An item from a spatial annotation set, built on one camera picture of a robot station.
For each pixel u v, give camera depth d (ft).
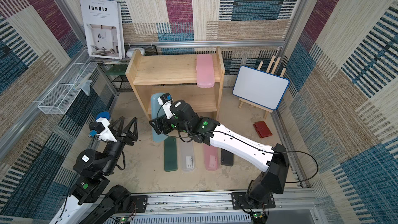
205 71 2.22
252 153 1.41
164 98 1.87
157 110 2.01
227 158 2.79
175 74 2.26
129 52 2.85
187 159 2.81
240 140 1.49
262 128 3.20
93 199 1.59
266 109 3.24
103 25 2.54
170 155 2.85
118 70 3.25
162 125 1.94
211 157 2.85
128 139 1.81
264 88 2.94
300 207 2.41
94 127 1.58
